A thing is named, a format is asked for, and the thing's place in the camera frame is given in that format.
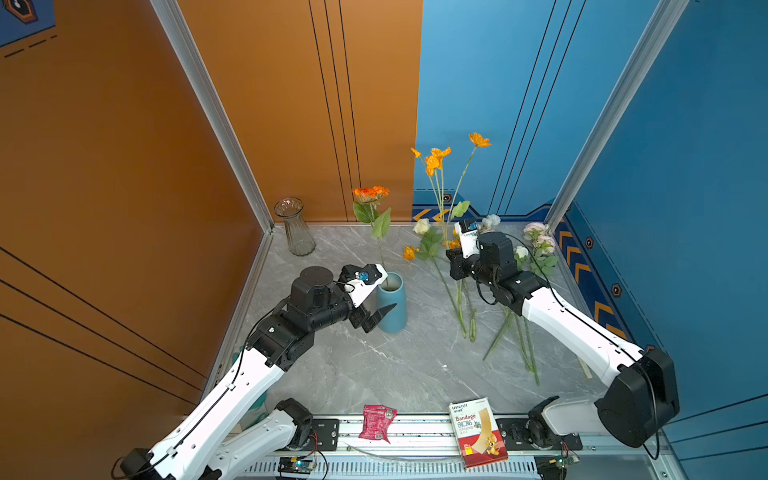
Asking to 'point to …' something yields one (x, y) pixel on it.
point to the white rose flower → (430, 249)
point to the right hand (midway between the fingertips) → (446, 251)
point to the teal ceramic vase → (392, 291)
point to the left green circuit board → (295, 465)
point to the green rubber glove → (255, 413)
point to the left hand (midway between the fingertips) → (380, 283)
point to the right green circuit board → (563, 461)
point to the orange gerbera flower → (365, 209)
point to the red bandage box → (477, 433)
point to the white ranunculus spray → (486, 222)
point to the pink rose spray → (540, 257)
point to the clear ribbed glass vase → (300, 239)
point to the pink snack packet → (376, 421)
